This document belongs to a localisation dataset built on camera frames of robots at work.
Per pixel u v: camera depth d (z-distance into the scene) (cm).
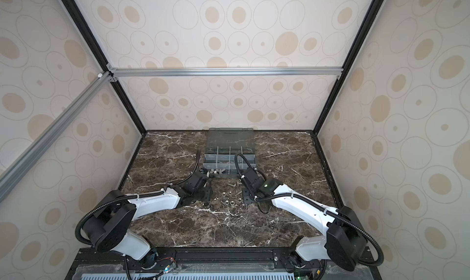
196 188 71
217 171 100
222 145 107
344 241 41
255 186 61
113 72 90
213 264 73
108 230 43
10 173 52
